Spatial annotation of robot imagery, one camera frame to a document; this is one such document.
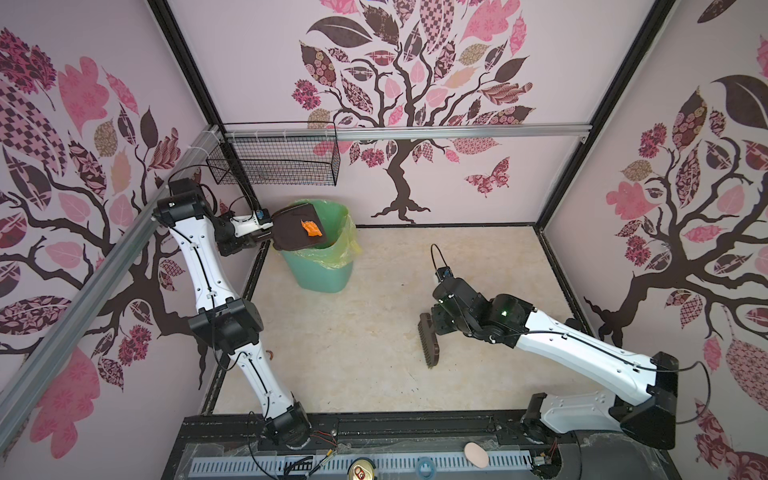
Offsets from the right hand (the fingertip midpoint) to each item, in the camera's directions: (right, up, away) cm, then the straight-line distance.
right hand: (434, 309), depth 75 cm
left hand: (-52, +18, +4) cm, 55 cm away
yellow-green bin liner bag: (-25, +17, +9) cm, 32 cm away
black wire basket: (-58, +53, +47) cm, 92 cm away
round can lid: (-17, -30, -15) cm, 38 cm away
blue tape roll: (-3, -37, -5) cm, 38 cm away
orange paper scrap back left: (-34, +22, +8) cm, 41 cm away
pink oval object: (+9, -34, -5) cm, 36 cm away
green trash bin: (-37, +5, +26) cm, 45 cm away
